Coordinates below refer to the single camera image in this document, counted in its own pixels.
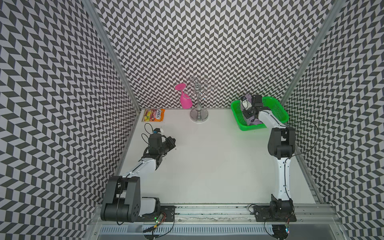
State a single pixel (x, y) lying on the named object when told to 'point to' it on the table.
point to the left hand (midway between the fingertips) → (176, 139)
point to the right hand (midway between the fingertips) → (248, 110)
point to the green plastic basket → (275, 106)
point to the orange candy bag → (155, 115)
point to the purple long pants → (249, 121)
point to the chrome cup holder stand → (202, 85)
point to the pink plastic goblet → (186, 101)
